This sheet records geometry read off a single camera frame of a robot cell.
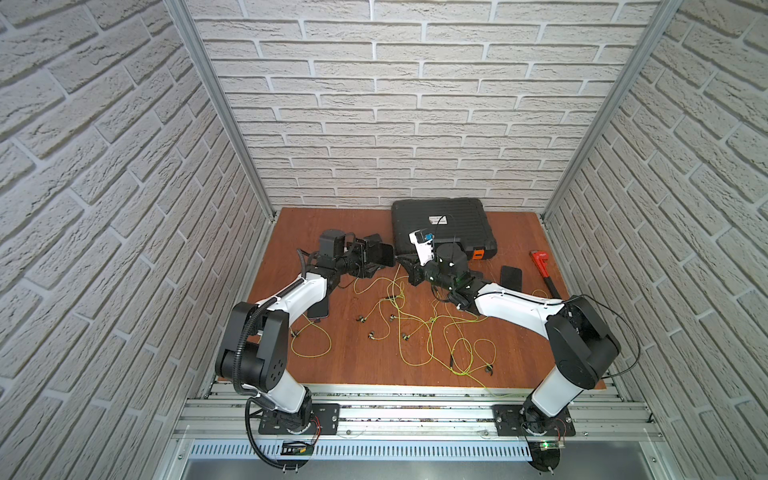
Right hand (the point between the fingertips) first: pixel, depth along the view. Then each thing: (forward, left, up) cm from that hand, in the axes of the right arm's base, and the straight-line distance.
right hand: (402, 257), depth 85 cm
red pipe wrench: (+9, -51, -17) cm, 55 cm away
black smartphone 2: (-7, +27, -16) cm, 32 cm away
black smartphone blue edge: (+3, -39, -19) cm, 43 cm away
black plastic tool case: (+24, -24, -12) cm, 36 cm away
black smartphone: (+7, +5, -7) cm, 11 cm away
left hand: (+4, +4, +2) cm, 6 cm away
